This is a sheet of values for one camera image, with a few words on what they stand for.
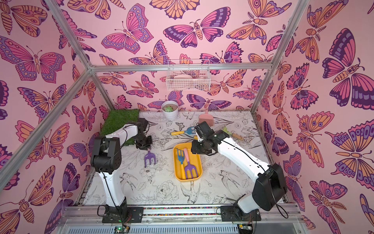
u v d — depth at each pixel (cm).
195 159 92
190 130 107
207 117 118
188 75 95
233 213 73
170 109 106
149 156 95
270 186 41
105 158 54
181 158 92
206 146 60
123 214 66
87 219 73
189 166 90
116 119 113
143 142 86
